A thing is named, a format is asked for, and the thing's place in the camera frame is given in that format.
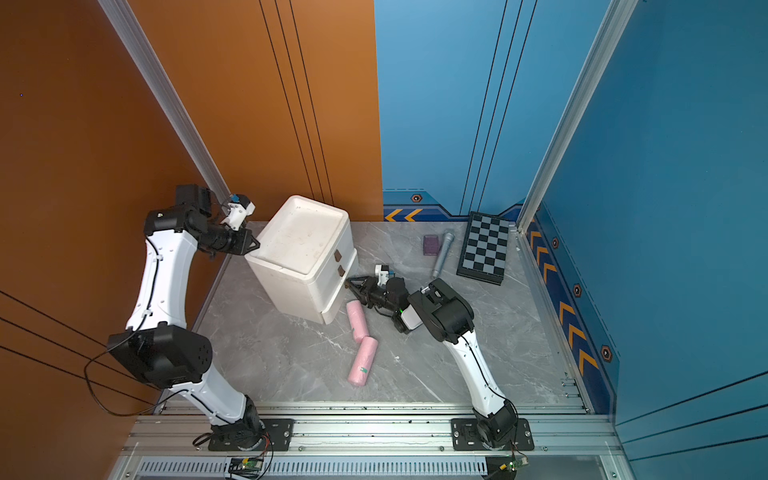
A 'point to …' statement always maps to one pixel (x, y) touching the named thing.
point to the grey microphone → (443, 254)
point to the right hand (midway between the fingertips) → (348, 284)
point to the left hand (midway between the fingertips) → (255, 240)
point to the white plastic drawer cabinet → (307, 258)
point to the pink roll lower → (363, 360)
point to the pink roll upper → (357, 319)
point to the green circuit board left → (250, 467)
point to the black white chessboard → (484, 250)
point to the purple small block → (430, 245)
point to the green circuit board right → (514, 464)
